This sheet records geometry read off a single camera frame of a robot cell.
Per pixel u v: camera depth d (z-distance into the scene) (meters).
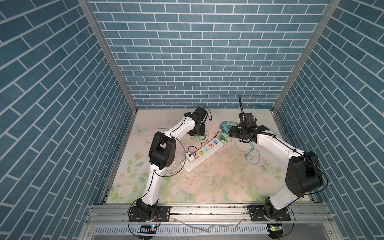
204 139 1.02
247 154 0.96
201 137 1.01
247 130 0.68
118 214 0.75
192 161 0.87
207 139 1.03
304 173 0.45
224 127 1.07
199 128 0.85
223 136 1.01
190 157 0.85
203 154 0.93
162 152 0.57
